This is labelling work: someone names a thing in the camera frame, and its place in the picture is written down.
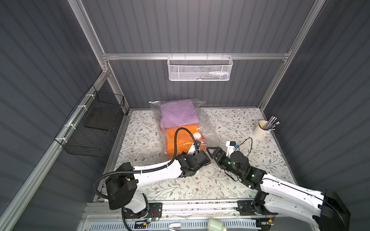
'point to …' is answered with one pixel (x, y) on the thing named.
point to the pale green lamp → (214, 224)
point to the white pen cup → (260, 134)
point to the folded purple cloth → (178, 114)
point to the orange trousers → (184, 141)
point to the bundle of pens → (271, 124)
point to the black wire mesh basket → (89, 128)
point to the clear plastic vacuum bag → (209, 135)
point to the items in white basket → (211, 75)
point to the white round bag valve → (197, 135)
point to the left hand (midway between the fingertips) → (190, 157)
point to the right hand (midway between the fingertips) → (210, 152)
